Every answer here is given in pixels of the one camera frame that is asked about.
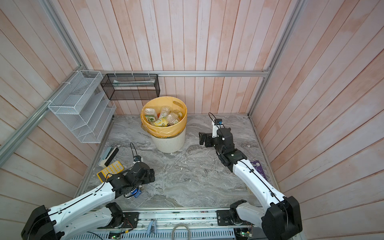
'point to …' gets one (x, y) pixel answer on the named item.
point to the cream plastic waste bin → (170, 144)
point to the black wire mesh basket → (131, 86)
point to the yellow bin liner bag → (175, 104)
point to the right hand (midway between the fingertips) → (207, 132)
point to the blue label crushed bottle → (137, 192)
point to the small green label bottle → (172, 118)
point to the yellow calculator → (115, 167)
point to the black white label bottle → (165, 111)
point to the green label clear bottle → (150, 115)
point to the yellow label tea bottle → (162, 122)
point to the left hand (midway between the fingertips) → (147, 177)
